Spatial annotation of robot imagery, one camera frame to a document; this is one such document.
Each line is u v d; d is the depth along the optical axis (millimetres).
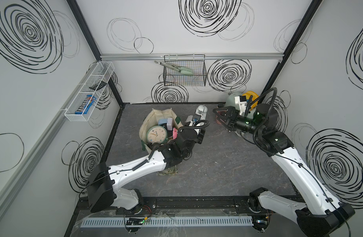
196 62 937
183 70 922
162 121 928
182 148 531
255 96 1171
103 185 394
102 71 928
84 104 708
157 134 828
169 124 846
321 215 369
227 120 550
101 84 807
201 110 678
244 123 547
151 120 872
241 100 596
